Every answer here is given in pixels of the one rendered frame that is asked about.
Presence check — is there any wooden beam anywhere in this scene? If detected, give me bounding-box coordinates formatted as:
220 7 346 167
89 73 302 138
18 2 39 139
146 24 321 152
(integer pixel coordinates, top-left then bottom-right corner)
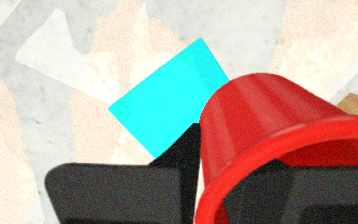
336 93 358 115

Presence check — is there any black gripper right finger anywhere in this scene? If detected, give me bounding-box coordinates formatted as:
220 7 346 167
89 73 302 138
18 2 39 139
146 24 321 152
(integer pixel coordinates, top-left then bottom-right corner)
223 158 358 224

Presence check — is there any red plastic cup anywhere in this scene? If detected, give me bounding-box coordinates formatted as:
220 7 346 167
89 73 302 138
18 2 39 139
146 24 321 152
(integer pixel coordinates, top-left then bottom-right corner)
195 72 358 224

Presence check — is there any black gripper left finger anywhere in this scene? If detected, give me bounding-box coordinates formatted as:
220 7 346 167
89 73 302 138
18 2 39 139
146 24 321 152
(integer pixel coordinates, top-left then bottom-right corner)
44 123 202 224

